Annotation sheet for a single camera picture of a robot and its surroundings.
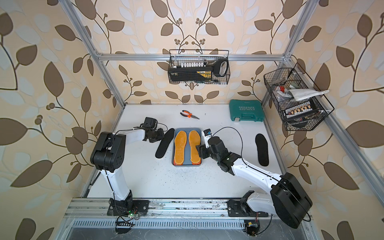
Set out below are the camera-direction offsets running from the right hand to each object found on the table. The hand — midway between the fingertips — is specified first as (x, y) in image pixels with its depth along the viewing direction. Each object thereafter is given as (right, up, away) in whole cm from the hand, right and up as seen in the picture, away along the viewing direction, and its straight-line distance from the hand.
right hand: (201, 144), depth 85 cm
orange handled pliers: (-8, +17, +28) cm, 34 cm away
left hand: (-25, +4, +16) cm, 30 cm away
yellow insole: (-14, -1, +12) cm, 18 cm away
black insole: (-26, -6, +10) cm, 28 cm away
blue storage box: (-8, -12, +5) cm, 15 cm away
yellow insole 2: (-4, +1, +12) cm, 13 cm away
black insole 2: (+39, -6, +9) cm, 41 cm away
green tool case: (+35, +21, +27) cm, 49 cm away
